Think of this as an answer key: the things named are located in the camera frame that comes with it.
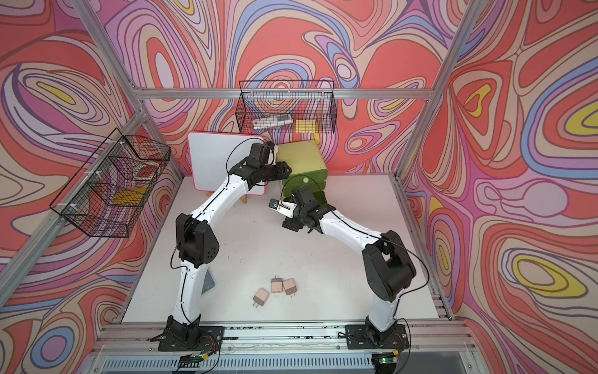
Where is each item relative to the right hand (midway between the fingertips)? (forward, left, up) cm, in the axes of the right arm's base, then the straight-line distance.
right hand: (292, 214), depth 90 cm
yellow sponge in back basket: (+27, -7, +22) cm, 35 cm away
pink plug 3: (-25, +1, -10) cm, 27 cm away
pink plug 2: (-24, +6, -12) cm, 27 cm away
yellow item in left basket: (-5, +50, +20) cm, 54 cm away
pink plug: (-28, +12, -10) cm, 32 cm away
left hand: (+15, +1, +10) cm, 18 cm away
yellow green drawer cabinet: (+17, -7, +10) cm, 21 cm away
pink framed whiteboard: (+31, +36, +7) cm, 48 cm away
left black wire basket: (-3, +60, +18) cm, 62 cm away
